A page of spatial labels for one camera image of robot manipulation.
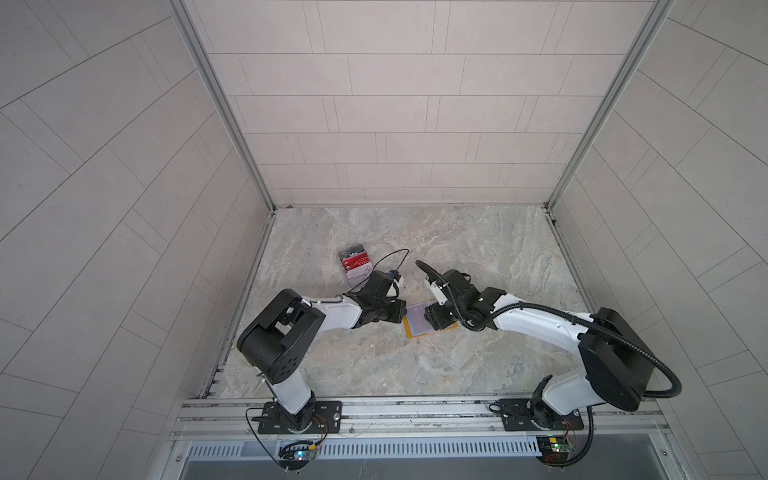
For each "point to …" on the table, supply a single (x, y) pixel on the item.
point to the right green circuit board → (555, 450)
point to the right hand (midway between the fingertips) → (430, 316)
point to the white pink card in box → (356, 275)
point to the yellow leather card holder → (416, 325)
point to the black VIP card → (351, 251)
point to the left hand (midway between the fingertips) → (414, 309)
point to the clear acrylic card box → (357, 265)
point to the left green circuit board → (296, 454)
